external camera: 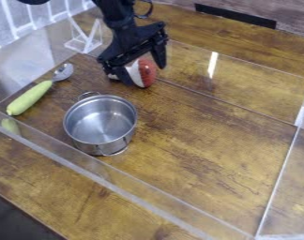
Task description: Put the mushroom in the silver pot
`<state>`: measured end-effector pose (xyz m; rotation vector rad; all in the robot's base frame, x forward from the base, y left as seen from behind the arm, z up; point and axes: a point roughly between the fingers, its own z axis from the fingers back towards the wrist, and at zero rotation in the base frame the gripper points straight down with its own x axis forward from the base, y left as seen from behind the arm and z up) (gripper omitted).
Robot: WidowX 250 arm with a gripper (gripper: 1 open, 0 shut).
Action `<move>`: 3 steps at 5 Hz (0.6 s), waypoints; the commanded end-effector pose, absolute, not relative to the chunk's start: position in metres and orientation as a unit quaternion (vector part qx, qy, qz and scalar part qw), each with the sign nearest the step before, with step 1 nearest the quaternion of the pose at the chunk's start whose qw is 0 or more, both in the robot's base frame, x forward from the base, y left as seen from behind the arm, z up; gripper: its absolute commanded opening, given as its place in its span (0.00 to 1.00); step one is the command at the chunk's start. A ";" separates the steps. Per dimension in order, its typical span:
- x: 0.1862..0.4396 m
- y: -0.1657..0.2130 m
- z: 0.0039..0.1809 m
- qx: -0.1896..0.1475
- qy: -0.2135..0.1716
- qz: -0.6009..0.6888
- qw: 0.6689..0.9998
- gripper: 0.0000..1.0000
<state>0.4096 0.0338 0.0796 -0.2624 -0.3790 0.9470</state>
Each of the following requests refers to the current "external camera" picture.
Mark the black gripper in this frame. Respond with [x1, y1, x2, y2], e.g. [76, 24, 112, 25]
[97, 21, 169, 85]

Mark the red and white toy mushroom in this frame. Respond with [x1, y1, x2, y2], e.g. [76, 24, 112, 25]
[109, 57, 157, 88]

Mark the silver metal pot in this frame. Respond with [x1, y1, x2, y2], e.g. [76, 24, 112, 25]
[64, 92, 139, 157]

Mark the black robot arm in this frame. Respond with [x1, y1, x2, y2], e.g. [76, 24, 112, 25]
[92, 0, 169, 88]

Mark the black strip on table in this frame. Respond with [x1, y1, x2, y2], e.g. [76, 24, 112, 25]
[195, 3, 278, 29]

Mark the clear acrylic triangular bracket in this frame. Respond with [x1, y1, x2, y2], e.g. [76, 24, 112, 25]
[65, 18, 104, 53]

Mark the black cable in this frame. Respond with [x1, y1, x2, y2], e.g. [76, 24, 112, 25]
[133, 0, 155, 20]

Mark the green handled metal spoon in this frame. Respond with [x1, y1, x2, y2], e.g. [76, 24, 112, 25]
[8, 63, 74, 115]

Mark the clear acrylic tray enclosure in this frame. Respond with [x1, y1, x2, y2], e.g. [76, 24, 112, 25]
[0, 17, 304, 240]

